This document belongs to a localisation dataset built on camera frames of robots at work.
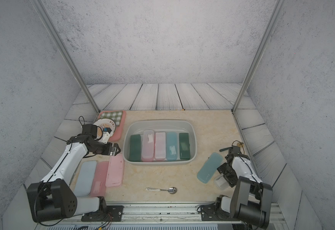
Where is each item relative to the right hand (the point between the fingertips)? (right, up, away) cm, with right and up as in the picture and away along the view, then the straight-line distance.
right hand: (226, 176), depth 84 cm
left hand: (-65, +16, 0) cm, 67 cm away
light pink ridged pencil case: (-65, +1, 0) cm, 65 cm away
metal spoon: (-32, -6, -5) cm, 33 cm away
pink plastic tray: (-71, +22, +23) cm, 78 cm away
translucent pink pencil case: (-39, +15, +12) cm, 44 cm away
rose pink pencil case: (-73, -4, -3) cm, 73 cm away
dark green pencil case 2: (-23, +11, +10) cm, 28 cm away
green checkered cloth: (-77, +36, +33) cm, 91 cm away
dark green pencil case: (-56, +14, +10) cm, 58 cm away
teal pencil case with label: (-32, +15, +12) cm, 37 cm away
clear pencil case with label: (-48, +15, +13) cm, 52 cm away
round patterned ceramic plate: (-84, +30, +26) cm, 93 cm away
